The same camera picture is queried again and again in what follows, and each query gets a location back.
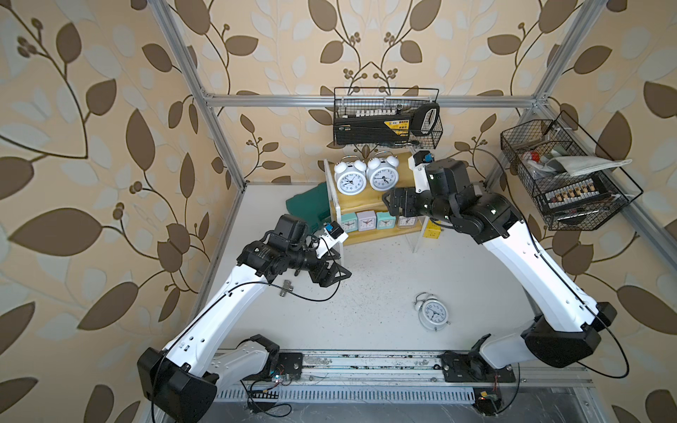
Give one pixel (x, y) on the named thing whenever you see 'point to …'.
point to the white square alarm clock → (367, 220)
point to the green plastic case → (312, 206)
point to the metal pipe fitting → (286, 287)
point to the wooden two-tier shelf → (368, 200)
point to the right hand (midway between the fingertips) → (397, 195)
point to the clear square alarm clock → (406, 222)
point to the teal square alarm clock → (349, 222)
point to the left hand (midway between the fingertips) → (342, 264)
